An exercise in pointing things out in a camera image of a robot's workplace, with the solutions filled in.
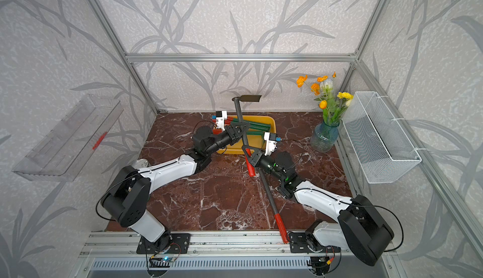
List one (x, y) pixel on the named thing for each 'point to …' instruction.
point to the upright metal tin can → (140, 163)
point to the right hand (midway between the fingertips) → (242, 147)
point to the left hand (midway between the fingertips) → (250, 128)
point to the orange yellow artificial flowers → (333, 105)
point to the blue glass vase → (323, 137)
